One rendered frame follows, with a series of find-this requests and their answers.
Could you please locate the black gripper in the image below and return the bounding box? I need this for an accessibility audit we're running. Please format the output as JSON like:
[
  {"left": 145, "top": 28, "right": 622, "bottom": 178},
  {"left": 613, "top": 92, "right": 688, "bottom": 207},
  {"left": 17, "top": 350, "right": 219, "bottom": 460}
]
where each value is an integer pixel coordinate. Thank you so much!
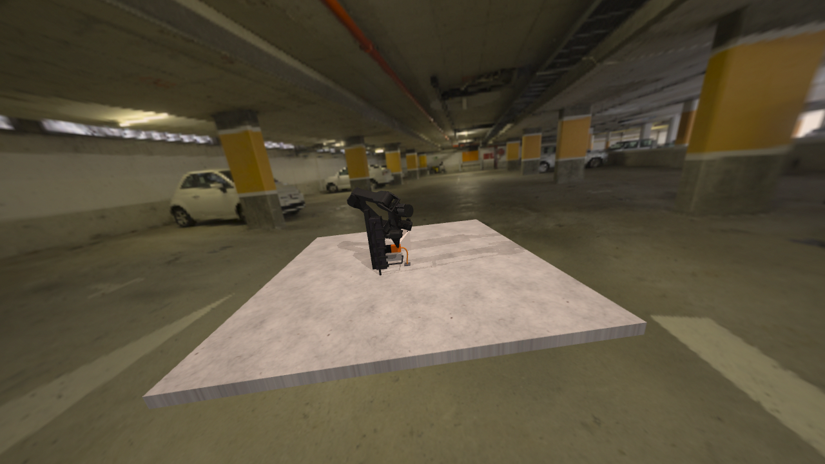
[{"left": 388, "top": 216, "right": 403, "bottom": 248}]

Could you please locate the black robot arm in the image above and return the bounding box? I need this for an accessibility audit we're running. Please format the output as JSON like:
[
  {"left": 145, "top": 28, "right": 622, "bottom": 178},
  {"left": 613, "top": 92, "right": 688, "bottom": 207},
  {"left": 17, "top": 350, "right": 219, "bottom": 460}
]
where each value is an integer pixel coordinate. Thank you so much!
[{"left": 347, "top": 187, "right": 414, "bottom": 238}]

